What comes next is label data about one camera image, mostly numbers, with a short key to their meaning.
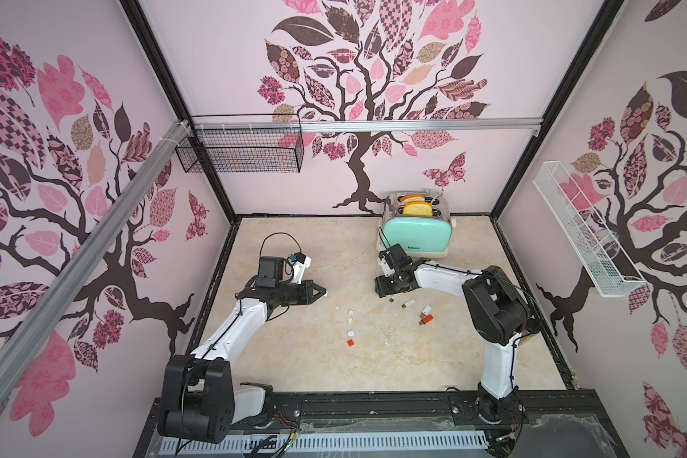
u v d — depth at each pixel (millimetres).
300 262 765
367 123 923
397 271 788
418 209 976
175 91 815
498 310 516
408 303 940
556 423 725
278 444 698
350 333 874
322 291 818
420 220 963
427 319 904
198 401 404
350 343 856
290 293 721
